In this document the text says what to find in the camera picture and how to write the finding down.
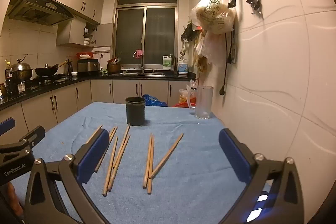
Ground brown hanging bundle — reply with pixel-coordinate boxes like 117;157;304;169
194;55;210;73

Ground frosted sliding window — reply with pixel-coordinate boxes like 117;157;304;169
112;0;179;69

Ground wall power socket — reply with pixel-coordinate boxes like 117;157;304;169
228;46;238;64

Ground yellow clear plastic bag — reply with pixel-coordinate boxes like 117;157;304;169
179;79;197;105

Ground dark sauce bottle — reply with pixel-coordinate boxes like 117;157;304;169
4;59;13;94

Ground black wok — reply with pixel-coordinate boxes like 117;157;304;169
34;61;67;77

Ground dark round utensil cup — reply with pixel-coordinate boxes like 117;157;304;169
125;97;146;126

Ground red plastic basin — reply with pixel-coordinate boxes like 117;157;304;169
171;102;197;108

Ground steel countertop appliance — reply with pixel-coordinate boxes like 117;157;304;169
77;59;100;76

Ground blue towel tablecloth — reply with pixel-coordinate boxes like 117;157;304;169
10;101;273;224

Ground frosted glass mug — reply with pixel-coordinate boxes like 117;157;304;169
189;86;214;120

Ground black kitchen countertop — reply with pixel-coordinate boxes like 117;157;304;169
0;70;197;111

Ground black power cable with plug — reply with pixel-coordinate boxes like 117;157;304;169
219;31;235;96

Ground small open shelf cabinet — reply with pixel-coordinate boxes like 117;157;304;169
56;19;114;48

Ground large printed plastic bag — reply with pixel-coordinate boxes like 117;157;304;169
189;0;237;34

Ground steel kitchen sink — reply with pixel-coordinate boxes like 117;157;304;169
119;70;165;76

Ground person's left hand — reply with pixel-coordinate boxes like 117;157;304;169
7;182;25;217

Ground black range hood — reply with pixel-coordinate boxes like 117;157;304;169
5;0;75;27

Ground white jug blue label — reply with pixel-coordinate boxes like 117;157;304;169
178;57;189;74

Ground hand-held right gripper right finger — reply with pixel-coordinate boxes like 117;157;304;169
219;128;305;224

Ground dark hanging bag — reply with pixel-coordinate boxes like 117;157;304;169
181;20;201;56

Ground stacked bowls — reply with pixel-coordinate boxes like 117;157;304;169
83;27;96;46

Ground blue plastic bag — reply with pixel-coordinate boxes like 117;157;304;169
142;93;168;107

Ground brown cooking pot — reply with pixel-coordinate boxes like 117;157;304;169
106;57;122;75

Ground black gas stove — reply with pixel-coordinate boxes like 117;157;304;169
16;74;71;90

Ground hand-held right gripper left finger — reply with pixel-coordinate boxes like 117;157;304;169
23;129;110;224

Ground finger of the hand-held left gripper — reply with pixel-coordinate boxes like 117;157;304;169
19;126;46;147
0;117;16;136

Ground clear hanging plastic bag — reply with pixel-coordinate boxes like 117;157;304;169
194;30;231;68

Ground steel pot with lid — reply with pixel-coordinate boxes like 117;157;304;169
10;55;34;81

